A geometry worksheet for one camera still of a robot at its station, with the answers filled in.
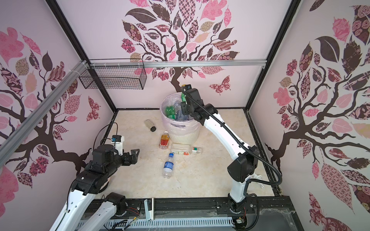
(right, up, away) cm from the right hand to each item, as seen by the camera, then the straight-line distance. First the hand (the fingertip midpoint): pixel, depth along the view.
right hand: (188, 102), depth 79 cm
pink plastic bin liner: (-12, +3, +11) cm, 16 cm away
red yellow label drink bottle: (-16, -24, +16) cm, 33 cm away
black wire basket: (-49, +21, +16) cm, 56 cm away
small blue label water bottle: (-11, -38, +4) cm, 40 cm away
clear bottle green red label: (-2, -29, +12) cm, 32 cm away
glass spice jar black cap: (-29, -14, +27) cm, 42 cm away
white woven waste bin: (-3, -19, +3) cm, 19 cm away
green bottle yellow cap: (-11, -5, +9) cm, 15 cm away
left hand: (-30, -28, -6) cm, 41 cm away
